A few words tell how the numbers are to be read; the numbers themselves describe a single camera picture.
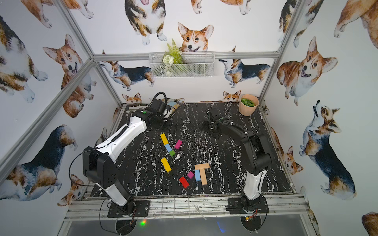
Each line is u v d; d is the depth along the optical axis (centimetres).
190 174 85
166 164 88
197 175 84
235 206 73
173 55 82
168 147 95
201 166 88
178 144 97
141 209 74
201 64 93
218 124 67
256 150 54
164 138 100
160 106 67
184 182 82
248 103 106
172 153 93
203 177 84
